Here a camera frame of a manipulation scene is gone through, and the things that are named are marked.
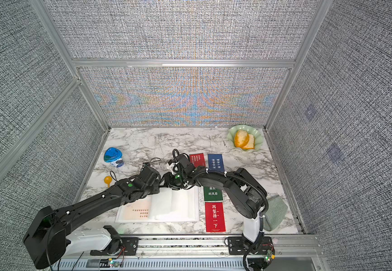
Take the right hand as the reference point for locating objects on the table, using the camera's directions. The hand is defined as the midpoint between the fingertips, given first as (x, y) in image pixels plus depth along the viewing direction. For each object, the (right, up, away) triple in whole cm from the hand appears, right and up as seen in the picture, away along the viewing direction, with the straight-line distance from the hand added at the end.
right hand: (158, 183), depth 82 cm
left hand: (0, -1, +2) cm, 3 cm away
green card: (+27, -7, +8) cm, 29 cm away
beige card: (-9, -14, +2) cm, 17 cm away
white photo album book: (+7, -9, -5) cm, 12 cm away
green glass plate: (+56, +29, +31) cm, 70 cm away
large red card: (+27, -16, 0) cm, 32 cm away
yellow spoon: (-31, -1, +12) cm, 33 cm away
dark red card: (+20, +9, +22) cm, 31 cm away
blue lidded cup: (-26, +12, +11) cm, 31 cm away
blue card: (+30, +8, +21) cm, 38 cm away
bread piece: (+47, +22, +22) cm, 56 cm away
